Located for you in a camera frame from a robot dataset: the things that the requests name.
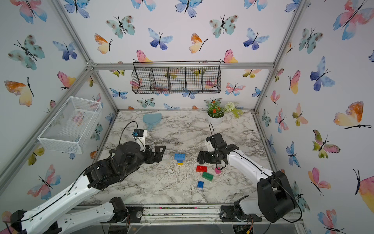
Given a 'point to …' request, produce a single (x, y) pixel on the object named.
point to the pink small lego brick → (217, 171)
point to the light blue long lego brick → (179, 157)
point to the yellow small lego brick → (180, 164)
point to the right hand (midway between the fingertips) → (204, 158)
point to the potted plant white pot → (215, 122)
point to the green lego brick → (207, 176)
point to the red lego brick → (201, 168)
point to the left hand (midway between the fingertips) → (159, 147)
